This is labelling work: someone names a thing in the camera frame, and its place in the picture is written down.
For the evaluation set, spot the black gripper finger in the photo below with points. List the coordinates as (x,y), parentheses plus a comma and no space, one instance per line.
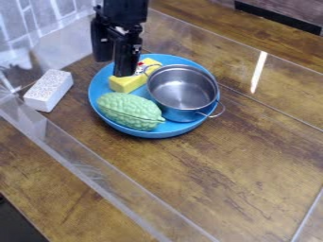
(102,44)
(126,54)

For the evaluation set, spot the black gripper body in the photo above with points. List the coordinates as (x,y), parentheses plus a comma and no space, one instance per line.
(119,18)

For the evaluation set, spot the yellow butter block toy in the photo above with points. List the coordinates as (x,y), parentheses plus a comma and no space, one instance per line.
(129,84)

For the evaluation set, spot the white speckled block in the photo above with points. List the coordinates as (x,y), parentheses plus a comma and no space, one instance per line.
(48,90)

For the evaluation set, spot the small steel pot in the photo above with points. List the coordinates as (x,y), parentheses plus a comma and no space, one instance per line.
(186,93)

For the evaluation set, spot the green bumpy gourd toy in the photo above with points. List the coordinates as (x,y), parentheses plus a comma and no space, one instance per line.
(131,111)

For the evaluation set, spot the dark baseboard strip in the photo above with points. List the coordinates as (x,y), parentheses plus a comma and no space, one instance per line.
(279,18)

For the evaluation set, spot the clear acrylic enclosure wall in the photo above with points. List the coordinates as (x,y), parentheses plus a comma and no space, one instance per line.
(241,180)

